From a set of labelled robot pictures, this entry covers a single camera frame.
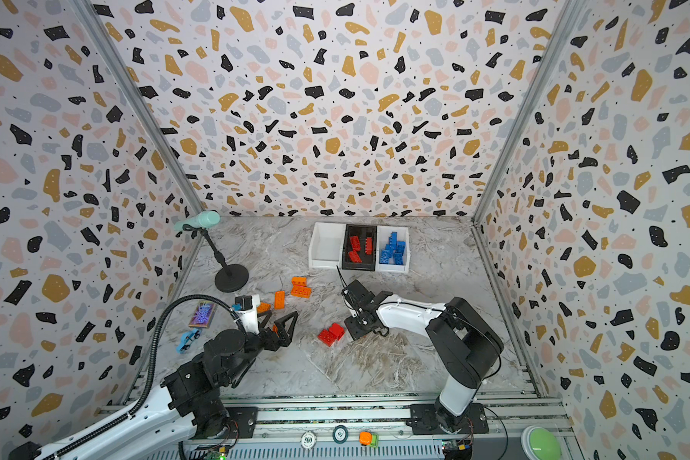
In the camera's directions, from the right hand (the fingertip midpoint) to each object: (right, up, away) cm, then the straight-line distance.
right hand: (355, 322), depth 90 cm
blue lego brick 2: (+10, +20, +16) cm, 28 cm away
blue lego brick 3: (+16, +21, +19) cm, 33 cm away
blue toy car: (-50, -3, -5) cm, 50 cm away
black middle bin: (+2, +30, +30) cm, 42 cm away
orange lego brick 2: (-19, +9, +7) cm, 22 cm away
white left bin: (-12, +25, +22) cm, 35 cm away
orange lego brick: (-20, +11, +10) cm, 25 cm away
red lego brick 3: (+4, +24, +20) cm, 31 cm away
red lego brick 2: (-1, +25, +21) cm, 33 cm away
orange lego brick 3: (-26, +6, +6) cm, 27 cm away
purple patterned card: (-49, +2, +1) cm, 49 cm away
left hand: (-16, +8, -17) cm, 25 cm away
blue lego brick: (+14, +26, +19) cm, 35 cm away
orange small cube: (+3, -23, -20) cm, 31 cm away
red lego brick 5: (-9, -4, -2) cm, 10 cm away
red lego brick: (-1, +20, +17) cm, 26 cm away
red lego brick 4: (-6, -2, -2) cm, 6 cm away
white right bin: (+14, +21, +19) cm, 32 cm away
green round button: (+47, -25, -20) cm, 57 cm away
